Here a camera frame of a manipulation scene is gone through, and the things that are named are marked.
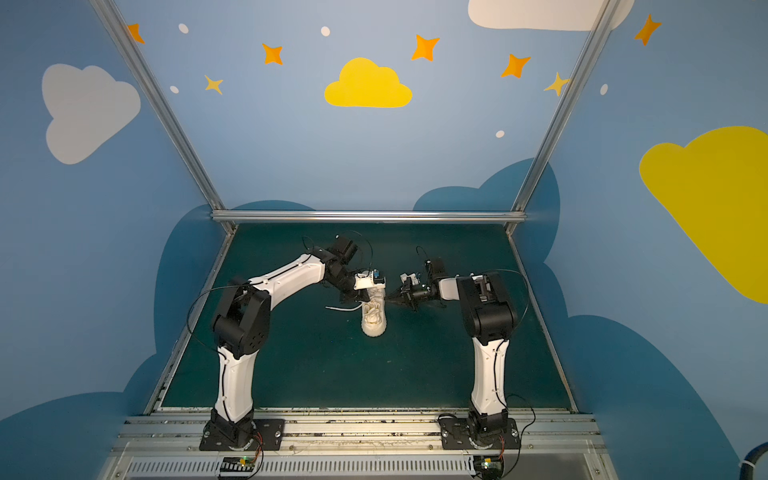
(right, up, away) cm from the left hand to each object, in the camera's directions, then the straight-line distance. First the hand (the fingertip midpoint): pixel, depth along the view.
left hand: (365, 292), depth 95 cm
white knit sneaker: (+3, -5, -8) cm, 10 cm away
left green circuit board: (-27, -38, -23) cm, 52 cm away
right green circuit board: (+33, -40, -22) cm, 56 cm away
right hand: (+7, -2, 0) cm, 7 cm away
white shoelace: (-6, -6, +2) cm, 9 cm away
